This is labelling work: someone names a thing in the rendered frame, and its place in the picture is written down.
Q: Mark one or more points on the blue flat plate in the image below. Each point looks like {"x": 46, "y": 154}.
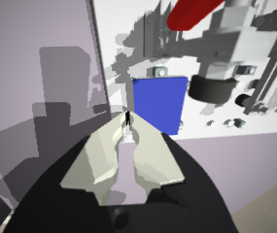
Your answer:
{"x": 159, "y": 101}

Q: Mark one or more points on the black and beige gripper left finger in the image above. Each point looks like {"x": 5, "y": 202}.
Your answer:
{"x": 91, "y": 165}

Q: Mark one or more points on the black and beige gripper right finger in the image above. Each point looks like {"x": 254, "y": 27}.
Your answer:
{"x": 159, "y": 162}

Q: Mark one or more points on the toggle clamp with red handle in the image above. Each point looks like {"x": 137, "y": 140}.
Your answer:
{"x": 255, "y": 104}

